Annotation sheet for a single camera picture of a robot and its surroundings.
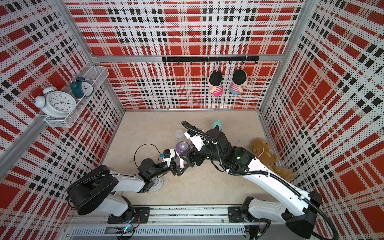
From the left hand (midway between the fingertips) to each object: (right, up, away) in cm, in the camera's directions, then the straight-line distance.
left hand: (190, 156), depth 76 cm
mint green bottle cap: (+16, +17, +15) cm, 28 cm away
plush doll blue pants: (+30, +46, +17) cm, 57 cm away
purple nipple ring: (-2, +6, -12) cm, 14 cm away
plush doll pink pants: (+14, +45, +19) cm, 51 cm away
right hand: (0, +5, -11) cm, 12 cm away
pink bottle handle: (-3, 0, -11) cm, 11 cm away
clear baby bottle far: (-8, +11, +15) cm, 20 cm away
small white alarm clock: (-18, -17, +4) cm, 25 cm away
